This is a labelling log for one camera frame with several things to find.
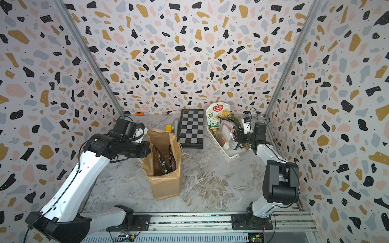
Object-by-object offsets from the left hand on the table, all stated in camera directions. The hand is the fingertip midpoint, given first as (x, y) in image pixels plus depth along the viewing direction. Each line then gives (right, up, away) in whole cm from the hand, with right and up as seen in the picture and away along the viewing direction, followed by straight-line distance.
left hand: (152, 150), depth 71 cm
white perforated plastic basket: (+40, -6, +21) cm, 46 cm away
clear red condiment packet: (+38, +6, +24) cm, 45 cm away
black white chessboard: (+15, +10, +39) cm, 42 cm away
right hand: (+46, +9, +22) cm, 52 cm away
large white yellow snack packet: (+32, +22, +32) cm, 50 cm away
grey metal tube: (+3, +14, +43) cm, 45 cm away
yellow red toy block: (-1, +11, +38) cm, 40 cm away
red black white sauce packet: (+3, -5, +3) cm, 6 cm away
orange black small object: (-28, +22, +51) cm, 62 cm away
